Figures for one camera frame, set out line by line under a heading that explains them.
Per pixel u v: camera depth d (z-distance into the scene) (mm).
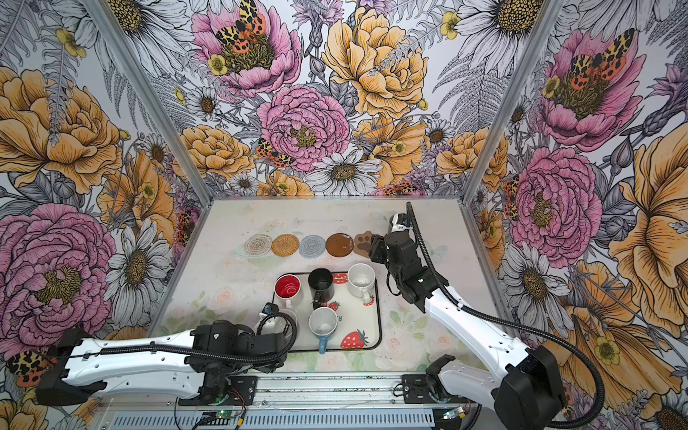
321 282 901
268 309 651
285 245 1054
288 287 914
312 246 1052
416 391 734
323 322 849
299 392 757
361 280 946
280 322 608
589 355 630
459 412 714
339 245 1058
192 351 453
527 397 385
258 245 1052
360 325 850
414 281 576
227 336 511
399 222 688
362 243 1060
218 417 724
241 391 741
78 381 423
